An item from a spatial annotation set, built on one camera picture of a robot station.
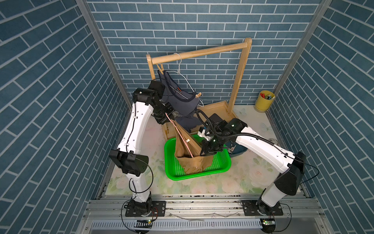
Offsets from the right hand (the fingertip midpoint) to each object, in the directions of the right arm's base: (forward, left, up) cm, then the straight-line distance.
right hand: (201, 156), depth 71 cm
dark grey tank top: (+28, +12, +8) cm, 31 cm away
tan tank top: (+2, +7, 0) cm, 7 cm away
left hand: (+16, +13, +9) cm, 23 cm away
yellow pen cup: (+54, -46, -9) cm, 72 cm away
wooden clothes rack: (+54, -12, -19) cm, 58 cm away
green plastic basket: (-1, +16, -21) cm, 26 cm away
